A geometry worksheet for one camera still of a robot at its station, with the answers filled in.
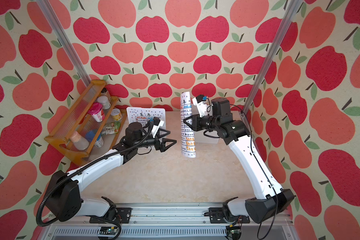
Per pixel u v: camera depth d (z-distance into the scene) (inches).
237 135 17.9
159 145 26.5
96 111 34.9
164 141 25.8
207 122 22.3
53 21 29.0
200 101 23.1
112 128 42.2
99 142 37.3
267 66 36.3
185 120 26.0
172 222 28.8
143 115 33.9
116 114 43.6
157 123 26.1
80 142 30.8
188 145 26.1
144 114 33.9
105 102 39.1
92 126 37.6
